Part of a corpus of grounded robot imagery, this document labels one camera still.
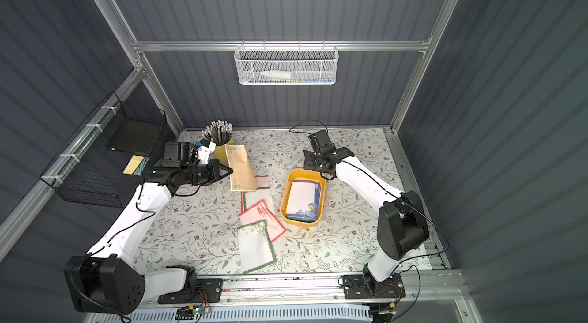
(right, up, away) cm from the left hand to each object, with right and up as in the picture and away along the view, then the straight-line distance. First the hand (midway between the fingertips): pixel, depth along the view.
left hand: (232, 170), depth 77 cm
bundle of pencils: (-12, +15, +20) cm, 27 cm away
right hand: (+27, +2, +10) cm, 29 cm away
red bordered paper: (+7, -18, +14) cm, 24 cm away
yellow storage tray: (+24, -4, +24) cm, 34 cm away
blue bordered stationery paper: (+25, -14, +17) cm, 34 cm away
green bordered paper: (+7, -28, +6) cm, 29 cm away
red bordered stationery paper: (+6, -7, +25) cm, 27 cm away
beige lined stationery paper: (+2, -1, +5) cm, 6 cm away
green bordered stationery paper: (+4, -13, +17) cm, 22 cm away
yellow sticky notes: (-32, +2, -2) cm, 32 cm away
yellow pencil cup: (-7, +6, +10) cm, 14 cm away
